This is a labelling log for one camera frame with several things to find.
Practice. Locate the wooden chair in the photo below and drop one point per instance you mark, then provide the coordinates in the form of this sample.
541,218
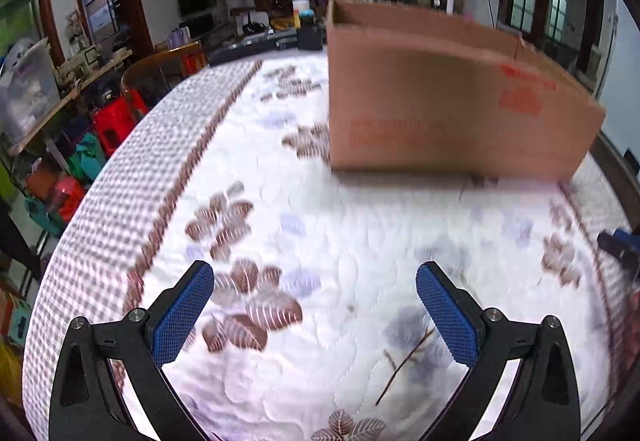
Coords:
156,75

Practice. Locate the quilted floral bed cover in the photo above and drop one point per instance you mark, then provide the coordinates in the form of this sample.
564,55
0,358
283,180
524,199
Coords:
314,330

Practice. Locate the red plastic stool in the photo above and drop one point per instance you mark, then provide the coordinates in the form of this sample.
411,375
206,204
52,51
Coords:
115,121

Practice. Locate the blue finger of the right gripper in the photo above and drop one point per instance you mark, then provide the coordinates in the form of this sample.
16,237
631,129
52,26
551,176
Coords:
622,246

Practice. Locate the brown cardboard box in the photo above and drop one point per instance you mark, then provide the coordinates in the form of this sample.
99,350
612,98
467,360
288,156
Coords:
417,89

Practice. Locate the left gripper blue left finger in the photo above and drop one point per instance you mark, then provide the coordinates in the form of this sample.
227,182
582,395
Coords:
85,402

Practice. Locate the black ink bottle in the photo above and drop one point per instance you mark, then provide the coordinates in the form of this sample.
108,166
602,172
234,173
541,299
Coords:
310,32

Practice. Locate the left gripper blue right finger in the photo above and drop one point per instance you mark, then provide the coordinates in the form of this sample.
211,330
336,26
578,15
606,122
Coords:
543,401

